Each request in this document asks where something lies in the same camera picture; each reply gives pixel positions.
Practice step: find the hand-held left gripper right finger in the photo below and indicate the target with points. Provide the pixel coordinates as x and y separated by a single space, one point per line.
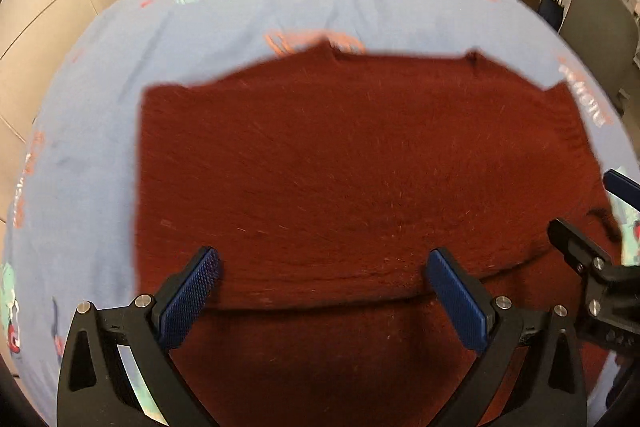
457 302

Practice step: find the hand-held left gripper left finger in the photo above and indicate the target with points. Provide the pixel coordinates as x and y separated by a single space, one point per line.
192 297

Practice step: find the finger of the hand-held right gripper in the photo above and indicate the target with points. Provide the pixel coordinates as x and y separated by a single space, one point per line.
622 187
575 239

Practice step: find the dark red knitted sweater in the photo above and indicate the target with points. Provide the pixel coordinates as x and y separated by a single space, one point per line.
325 182

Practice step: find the grey chair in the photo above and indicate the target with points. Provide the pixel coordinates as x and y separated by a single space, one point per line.
600 22

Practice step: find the dark backpack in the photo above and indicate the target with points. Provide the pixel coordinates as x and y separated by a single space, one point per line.
551 12

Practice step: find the blue printed bed sheet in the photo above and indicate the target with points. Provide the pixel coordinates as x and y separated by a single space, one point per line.
250 17

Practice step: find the white wardrobe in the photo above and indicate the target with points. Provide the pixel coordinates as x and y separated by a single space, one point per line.
50 7

